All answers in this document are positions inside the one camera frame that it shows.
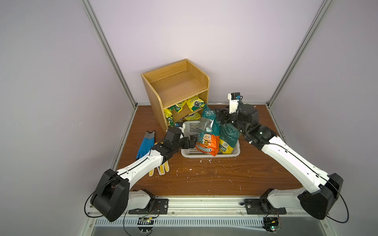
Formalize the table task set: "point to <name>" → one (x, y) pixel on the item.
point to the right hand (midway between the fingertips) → (222, 104)
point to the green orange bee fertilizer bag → (208, 135)
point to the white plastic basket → (191, 128)
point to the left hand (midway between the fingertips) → (192, 138)
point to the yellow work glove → (162, 169)
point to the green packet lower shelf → (169, 116)
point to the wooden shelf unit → (182, 90)
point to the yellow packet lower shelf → (194, 116)
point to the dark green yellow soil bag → (229, 137)
